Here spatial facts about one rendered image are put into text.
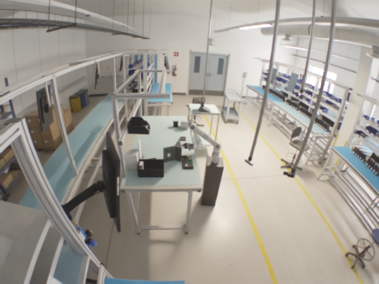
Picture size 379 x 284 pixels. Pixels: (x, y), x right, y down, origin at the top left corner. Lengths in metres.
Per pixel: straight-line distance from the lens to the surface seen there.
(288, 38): 5.77
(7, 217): 1.22
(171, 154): 2.29
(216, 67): 8.90
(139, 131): 1.99
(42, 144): 5.34
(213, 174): 2.65
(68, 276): 1.29
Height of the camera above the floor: 2.39
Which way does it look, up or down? 30 degrees down
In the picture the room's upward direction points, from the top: 4 degrees clockwise
